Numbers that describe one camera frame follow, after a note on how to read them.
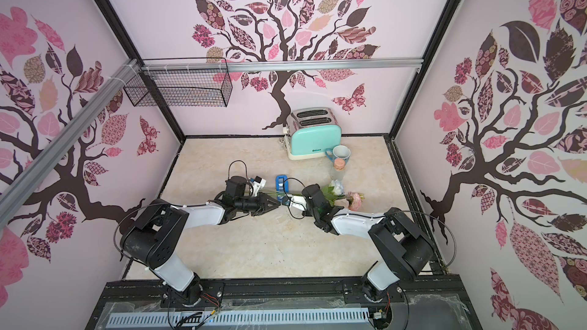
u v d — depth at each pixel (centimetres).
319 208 69
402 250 44
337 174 102
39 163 55
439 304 71
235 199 73
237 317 70
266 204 81
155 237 47
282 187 95
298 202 79
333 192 90
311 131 102
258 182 87
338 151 103
